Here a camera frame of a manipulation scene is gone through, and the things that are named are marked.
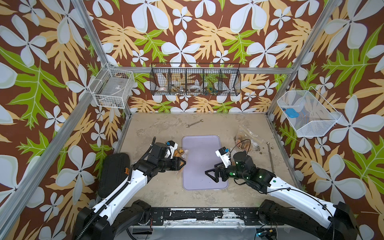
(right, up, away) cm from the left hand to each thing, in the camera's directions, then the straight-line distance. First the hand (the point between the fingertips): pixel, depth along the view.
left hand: (183, 160), depth 79 cm
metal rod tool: (+58, +7, +24) cm, 63 cm away
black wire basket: (+7, +50, +19) cm, 54 cm away
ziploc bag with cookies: (-2, +2, +12) cm, 12 cm away
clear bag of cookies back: (+38, +12, +13) cm, 42 cm away
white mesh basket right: (+70, +24, +3) cm, 74 cm away
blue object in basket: (+62, +26, +6) cm, 68 cm away
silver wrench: (+2, +19, +34) cm, 39 cm away
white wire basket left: (-43, +41, +7) cm, 60 cm away
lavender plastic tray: (+11, -1, +17) cm, 20 cm away
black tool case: (-40, -6, +6) cm, 41 cm away
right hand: (+13, -3, -5) cm, 14 cm away
